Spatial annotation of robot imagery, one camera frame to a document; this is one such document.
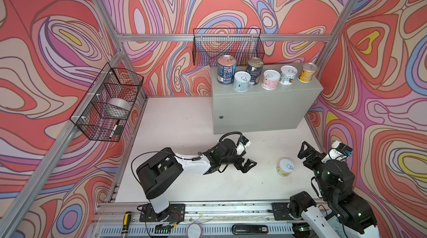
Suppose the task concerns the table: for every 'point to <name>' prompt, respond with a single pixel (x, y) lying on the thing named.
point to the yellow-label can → (284, 167)
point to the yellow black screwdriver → (126, 220)
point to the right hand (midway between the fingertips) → (311, 151)
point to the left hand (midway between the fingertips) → (252, 158)
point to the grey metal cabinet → (288, 107)
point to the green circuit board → (163, 228)
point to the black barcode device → (249, 229)
